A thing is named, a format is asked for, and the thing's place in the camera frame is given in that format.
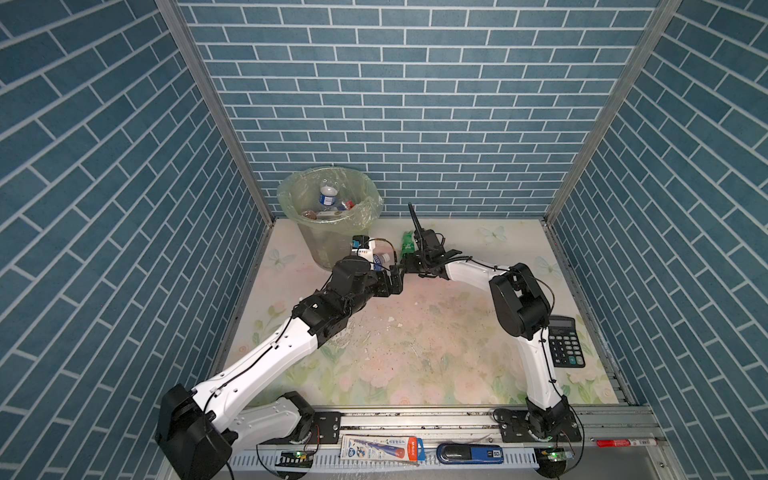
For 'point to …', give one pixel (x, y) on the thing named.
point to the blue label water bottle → (328, 195)
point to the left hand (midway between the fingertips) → (393, 268)
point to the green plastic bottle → (408, 246)
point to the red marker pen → (626, 442)
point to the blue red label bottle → (345, 206)
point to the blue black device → (470, 454)
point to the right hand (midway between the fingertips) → (405, 259)
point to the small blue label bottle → (380, 260)
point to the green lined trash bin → (332, 206)
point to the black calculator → (566, 349)
